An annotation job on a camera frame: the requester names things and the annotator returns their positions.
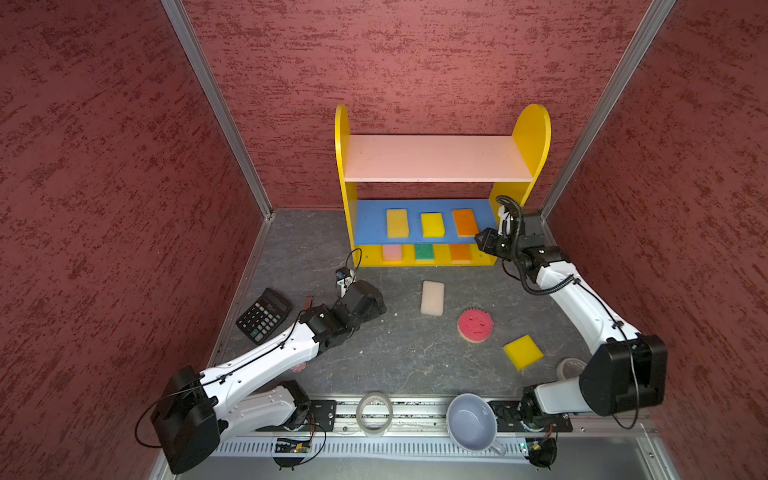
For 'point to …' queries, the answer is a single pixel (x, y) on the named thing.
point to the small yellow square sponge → (433, 225)
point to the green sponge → (425, 252)
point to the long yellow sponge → (397, 226)
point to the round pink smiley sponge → (475, 325)
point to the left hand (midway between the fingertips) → (371, 306)
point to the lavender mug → (472, 423)
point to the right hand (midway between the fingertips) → (476, 242)
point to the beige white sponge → (432, 300)
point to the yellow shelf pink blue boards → (421, 200)
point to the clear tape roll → (359, 417)
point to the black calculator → (267, 314)
